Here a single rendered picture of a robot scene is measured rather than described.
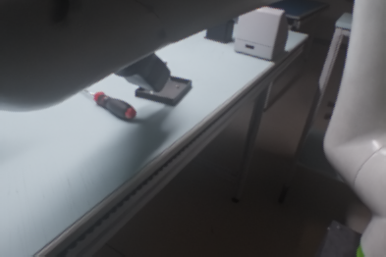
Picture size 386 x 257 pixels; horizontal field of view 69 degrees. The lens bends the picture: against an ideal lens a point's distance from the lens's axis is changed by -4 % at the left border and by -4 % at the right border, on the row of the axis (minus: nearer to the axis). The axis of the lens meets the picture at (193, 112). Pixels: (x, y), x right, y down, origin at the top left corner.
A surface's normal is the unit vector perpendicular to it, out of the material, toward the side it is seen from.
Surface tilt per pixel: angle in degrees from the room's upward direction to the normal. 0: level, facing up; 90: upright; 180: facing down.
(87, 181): 0
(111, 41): 111
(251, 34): 90
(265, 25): 90
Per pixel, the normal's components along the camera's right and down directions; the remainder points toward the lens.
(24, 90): 0.40, 0.78
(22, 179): 0.11, -0.88
